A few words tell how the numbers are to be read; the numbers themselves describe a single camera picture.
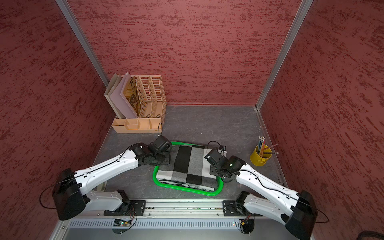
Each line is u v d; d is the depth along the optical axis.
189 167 0.78
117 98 0.92
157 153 0.60
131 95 1.00
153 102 1.18
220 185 0.73
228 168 0.52
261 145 0.82
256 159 0.83
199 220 0.72
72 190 0.39
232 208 0.73
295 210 0.40
